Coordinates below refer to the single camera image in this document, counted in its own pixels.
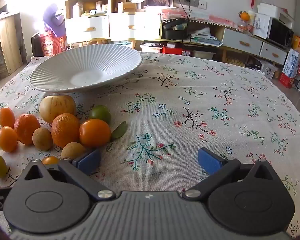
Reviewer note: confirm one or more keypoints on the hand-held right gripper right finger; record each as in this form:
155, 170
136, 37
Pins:
208, 161

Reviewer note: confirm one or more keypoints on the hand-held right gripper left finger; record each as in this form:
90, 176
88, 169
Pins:
88, 161

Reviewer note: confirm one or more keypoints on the brown longan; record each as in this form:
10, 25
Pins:
72, 150
42, 136

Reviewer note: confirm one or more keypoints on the orange cherry tomato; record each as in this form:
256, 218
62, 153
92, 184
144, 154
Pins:
95, 133
50, 160
7, 138
6, 117

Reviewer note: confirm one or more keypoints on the orange mandarin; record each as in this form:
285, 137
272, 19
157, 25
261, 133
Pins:
65, 130
27, 128

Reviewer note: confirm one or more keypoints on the dark green tomato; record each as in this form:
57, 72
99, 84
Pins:
101, 111

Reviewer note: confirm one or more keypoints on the pale yellow pepino melon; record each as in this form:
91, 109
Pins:
55, 108

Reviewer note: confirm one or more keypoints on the white ribbed plate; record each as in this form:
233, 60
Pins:
90, 62

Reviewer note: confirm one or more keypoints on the green leaf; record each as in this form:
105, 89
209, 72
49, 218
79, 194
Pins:
120, 130

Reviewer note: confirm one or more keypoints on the floral tablecloth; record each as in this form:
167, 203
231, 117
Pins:
165, 92

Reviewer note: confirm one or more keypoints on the white storage bin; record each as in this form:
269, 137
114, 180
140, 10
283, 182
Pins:
202, 54

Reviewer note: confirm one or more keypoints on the red gift bucket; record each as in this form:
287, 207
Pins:
52, 45

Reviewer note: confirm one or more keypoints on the long wooden cabinet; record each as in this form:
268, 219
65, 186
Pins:
242, 43

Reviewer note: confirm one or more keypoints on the pile of papers and cloth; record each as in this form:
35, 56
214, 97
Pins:
202, 37

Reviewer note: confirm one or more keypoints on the blue and white box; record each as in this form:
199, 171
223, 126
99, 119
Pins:
291, 65

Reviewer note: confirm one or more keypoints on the black flat device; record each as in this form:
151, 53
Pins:
36, 45

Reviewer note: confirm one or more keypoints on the clear storage bin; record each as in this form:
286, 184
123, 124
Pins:
150, 48

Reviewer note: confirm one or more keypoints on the black pot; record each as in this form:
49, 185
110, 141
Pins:
175, 34

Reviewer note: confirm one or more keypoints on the wooden shelf cabinet white drawer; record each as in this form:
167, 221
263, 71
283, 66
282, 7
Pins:
87, 27

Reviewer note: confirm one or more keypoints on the low white drawer cabinet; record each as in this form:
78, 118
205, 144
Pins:
140, 27

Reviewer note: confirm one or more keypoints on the pink tasseled cloth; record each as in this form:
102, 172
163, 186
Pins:
202, 17

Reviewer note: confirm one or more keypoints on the white drawing sheet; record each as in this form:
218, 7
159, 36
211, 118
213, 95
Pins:
261, 26

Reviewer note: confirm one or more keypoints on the wooden desk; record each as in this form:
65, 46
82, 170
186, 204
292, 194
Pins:
8, 40

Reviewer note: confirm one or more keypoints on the purple plastic toy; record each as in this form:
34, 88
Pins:
53, 20

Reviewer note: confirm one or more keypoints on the black microwave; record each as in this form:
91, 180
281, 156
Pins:
280, 32

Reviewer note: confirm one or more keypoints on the orange fruit ornament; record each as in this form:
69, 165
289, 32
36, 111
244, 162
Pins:
245, 16

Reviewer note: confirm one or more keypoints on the small wooden box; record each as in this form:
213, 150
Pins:
126, 7

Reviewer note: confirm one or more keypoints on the white foam box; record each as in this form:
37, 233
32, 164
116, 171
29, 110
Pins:
270, 10

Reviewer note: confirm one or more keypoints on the wall socket panel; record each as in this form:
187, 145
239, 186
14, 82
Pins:
195, 2

